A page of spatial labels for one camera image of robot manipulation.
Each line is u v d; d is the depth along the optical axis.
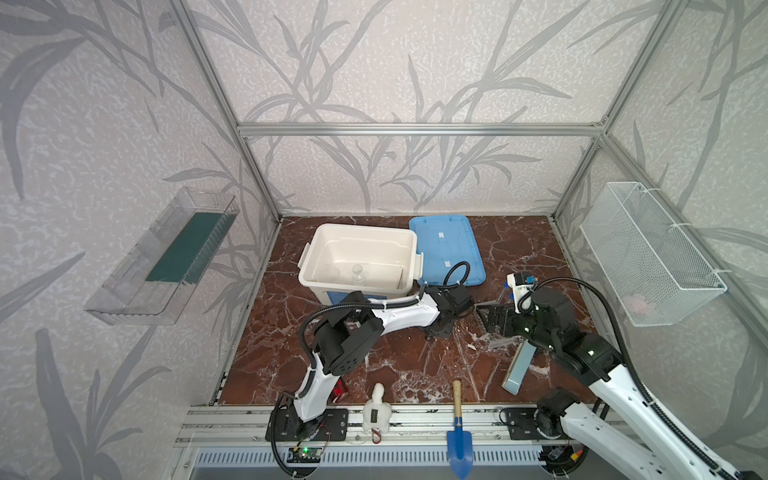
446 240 1.12
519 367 0.79
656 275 0.61
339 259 1.05
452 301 0.72
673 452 0.41
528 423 0.73
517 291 0.66
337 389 0.77
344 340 0.50
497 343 0.87
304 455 0.71
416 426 0.75
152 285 0.63
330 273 1.01
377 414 0.72
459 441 0.72
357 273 0.96
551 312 0.53
